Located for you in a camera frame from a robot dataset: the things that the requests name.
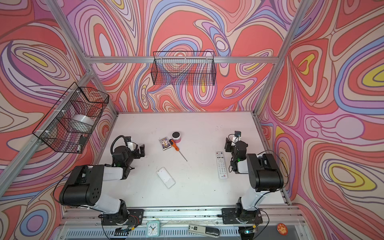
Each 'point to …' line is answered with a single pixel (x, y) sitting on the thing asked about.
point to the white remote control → (221, 164)
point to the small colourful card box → (165, 143)
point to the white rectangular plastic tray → (166, 177)
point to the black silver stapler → (209, 231)
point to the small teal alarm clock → (153, 229)
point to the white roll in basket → (81, 123)
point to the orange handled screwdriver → (174, 144)
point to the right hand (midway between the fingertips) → (231, 140)
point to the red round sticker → (282, 229)
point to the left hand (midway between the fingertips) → (138, 144)
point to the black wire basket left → (68, 124)
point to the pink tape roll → (176, 136)
